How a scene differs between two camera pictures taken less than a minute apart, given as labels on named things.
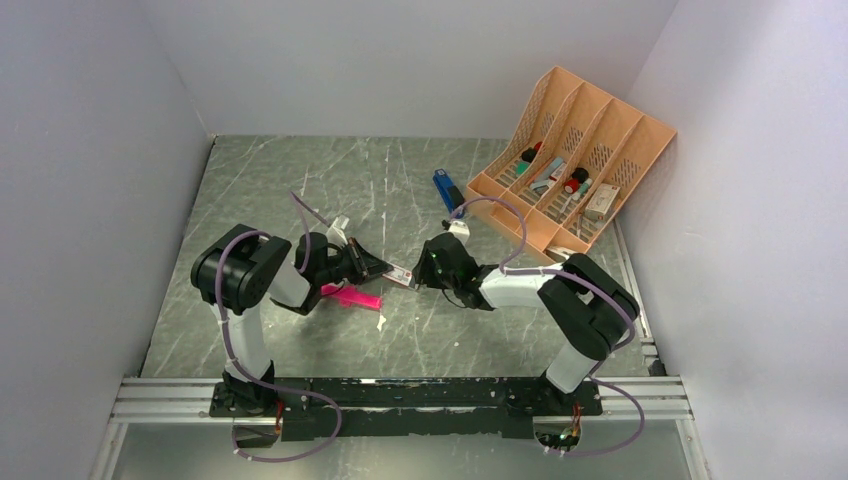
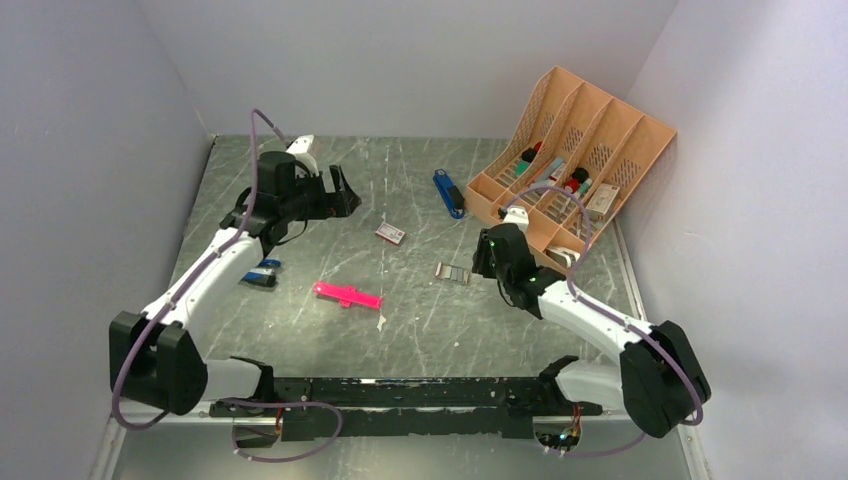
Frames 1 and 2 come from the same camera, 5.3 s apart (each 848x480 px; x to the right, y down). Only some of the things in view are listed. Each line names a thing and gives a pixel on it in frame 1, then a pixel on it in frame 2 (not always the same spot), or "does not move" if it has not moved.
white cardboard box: x=603 y=201 does not move
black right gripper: x=422 y=272 to x=481 y=265
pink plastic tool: x=350 y=296 does not move
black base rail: x=453 y=407 does not move
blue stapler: x=452 y=194 does not move
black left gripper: x=365 y=264 to x=338 y=204
